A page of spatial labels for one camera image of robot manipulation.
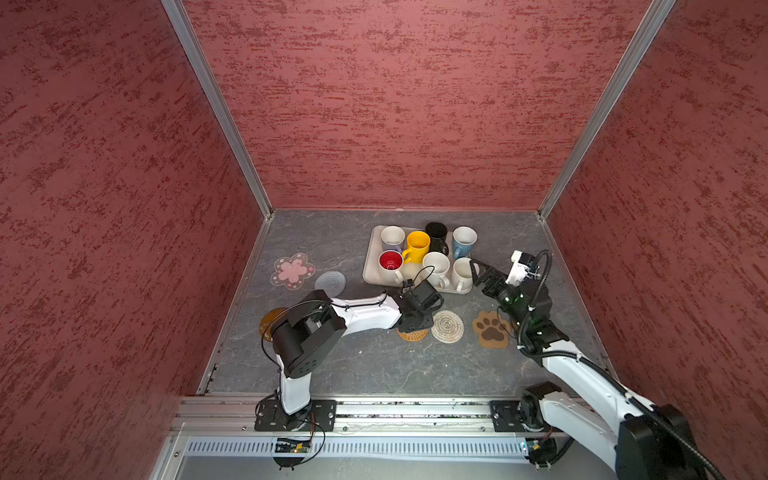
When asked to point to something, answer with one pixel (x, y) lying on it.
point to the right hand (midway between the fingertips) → (474, 269)
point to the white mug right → (462, 275)
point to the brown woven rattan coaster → (413, 336)
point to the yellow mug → (418, 247)
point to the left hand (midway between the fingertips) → (424, 327)
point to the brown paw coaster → (492, 329)
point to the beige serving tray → (372, 248)
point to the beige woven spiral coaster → (448, 327)
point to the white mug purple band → (392, 238)
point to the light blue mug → (463, 238)
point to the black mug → (437, 232)
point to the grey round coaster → (331, 282)
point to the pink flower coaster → (290, 272)
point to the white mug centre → (435, 265)
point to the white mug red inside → (390, 262)
